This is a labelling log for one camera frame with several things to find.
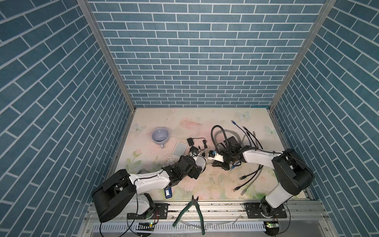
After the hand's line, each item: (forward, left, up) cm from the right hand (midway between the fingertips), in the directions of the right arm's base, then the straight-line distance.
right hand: (213, 161), depth 90 cm
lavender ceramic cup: (+15, +37, +3) cm, 40 cm away
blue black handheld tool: (-20, +23, +2) cm, 31 cm away
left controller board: (-35, +33, -5) cm, 48 cm away
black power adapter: (+13, +15, 0) cm, 20 cm away
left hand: (-3, +10, +2) cm, 11 cm away
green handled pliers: (-22, +10, -2) cm, 25 cm away
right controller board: (-30, -30, -7) cm, 43 cm away
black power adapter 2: (+8, +13, 0) cm, 15 cm away
